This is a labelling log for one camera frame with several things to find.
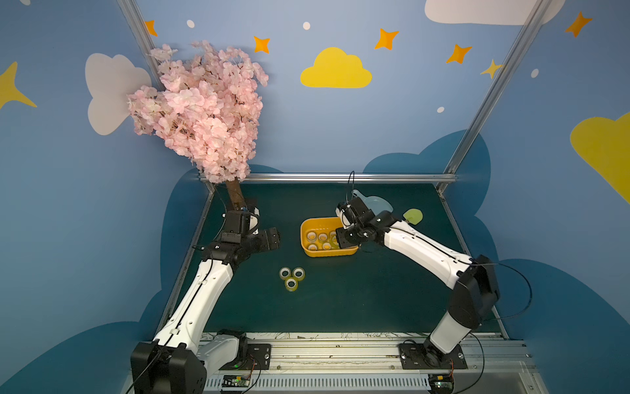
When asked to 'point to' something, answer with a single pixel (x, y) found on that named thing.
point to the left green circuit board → (235, 381)
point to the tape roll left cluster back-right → (299, 273)
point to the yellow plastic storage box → (321, 224)
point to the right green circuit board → (440, 383)
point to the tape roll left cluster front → (291, 284)
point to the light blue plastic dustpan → (375, 203)
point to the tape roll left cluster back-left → (285, 272)
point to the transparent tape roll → (312, 236)
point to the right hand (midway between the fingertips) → (342, 237)
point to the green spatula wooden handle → (414, 216)
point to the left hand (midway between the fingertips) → (268, 233)
